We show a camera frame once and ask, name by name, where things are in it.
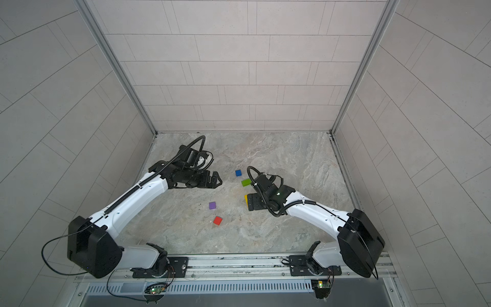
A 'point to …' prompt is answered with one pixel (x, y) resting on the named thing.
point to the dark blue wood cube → (238, 173)
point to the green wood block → (246, 182)
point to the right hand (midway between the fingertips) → (255, 203)
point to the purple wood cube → (212, 205)
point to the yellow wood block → (245, 197)
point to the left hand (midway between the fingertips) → (218, 179)
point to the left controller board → (153, 290)
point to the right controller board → (322, 288)
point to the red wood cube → (217, 220)
